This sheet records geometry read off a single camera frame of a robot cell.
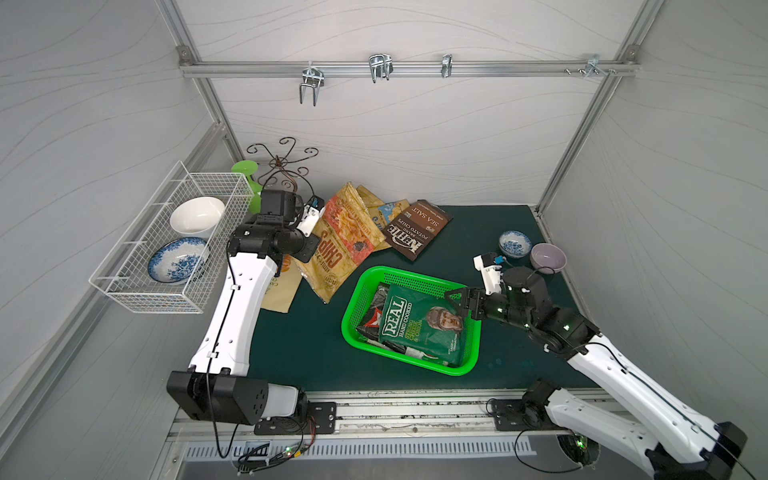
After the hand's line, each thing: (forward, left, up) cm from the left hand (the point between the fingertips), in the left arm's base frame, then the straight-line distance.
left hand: (305, 238), depth 75 cm
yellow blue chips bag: (+34, -18, -26) cm, 46 cm away
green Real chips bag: (-11, -33, -25) cm, 42 cm away
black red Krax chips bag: (-12, -16, -26) cm, 33 cm away
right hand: (-12, -38, -6) cm, 40 cm away
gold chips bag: (+42, -13, -27) cm, 51 cm away
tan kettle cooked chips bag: (+9, -9, -8) cm, 15 cm away
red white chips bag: (+1, +15, -27) cm, 31 cm away
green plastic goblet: (+22, +21, +5) cm, 31 cm away
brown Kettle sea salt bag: (+26, -29, -26) cm, 47 cm away
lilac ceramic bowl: (+15, -77, -27) cm, 83 cm away
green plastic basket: (-7, -12, -21) cm, 25 cm away
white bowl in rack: (+1, +25, +6) cm, 26 cm away
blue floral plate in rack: (-11, +25, +4) cm, 28 cm away
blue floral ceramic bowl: (+21, -67, -27) cm, 75 cm away
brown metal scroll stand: (+28, +13, +3) cm, 31 cm away
